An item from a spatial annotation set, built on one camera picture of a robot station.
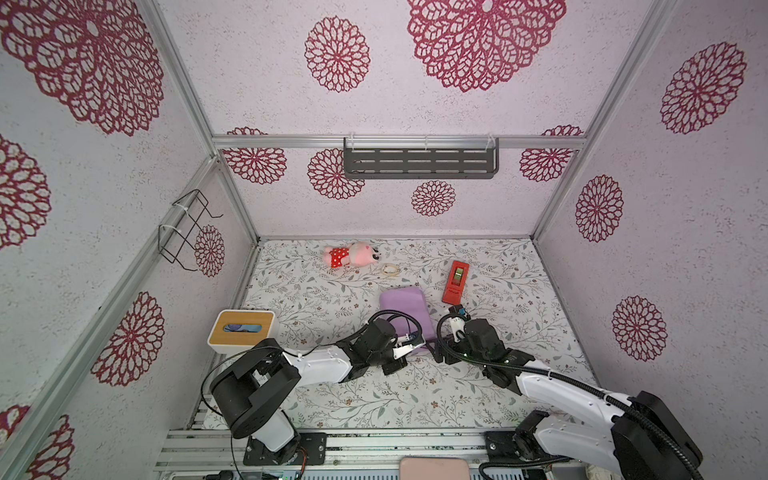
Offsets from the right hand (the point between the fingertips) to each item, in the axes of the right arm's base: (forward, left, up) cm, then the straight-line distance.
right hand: (435, 336), depth 84 cm
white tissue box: (+2, +61, -4) cm, 61 cm away
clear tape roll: (+30, +14, -7) cm, 34 cm away
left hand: (-2, +8, -6) cm, 10 cm away
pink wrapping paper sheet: (+15, +6, -4) cm, 17 cm away
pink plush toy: (+32, +25, 0) cm, 40 cm away
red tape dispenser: (+22, -9, -5) cm, 25 cm away
